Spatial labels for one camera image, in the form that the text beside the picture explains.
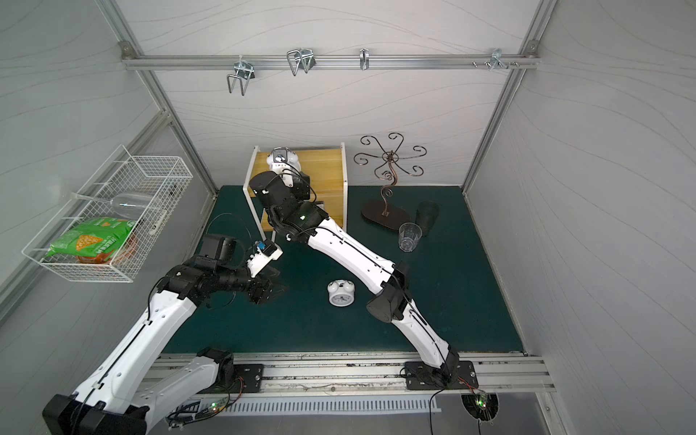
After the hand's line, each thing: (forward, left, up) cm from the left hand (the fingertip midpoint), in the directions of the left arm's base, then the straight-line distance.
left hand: (281, 281), depth 72 cm
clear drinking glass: (+28, -40, -16) cm, 52 cm away
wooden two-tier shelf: (+25, -12, +13) cm, 30 cm away
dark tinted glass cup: (+31, -46, -8) cm, 56 cm away
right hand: (+22, 0, +18) cm, 29 cm away
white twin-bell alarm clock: (+2, -16, -12) cm, 20 cm away
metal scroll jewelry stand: (+38, -35, -17) cm, 54 cm away
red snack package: (-2, +39, +14) cm, 41 cm away
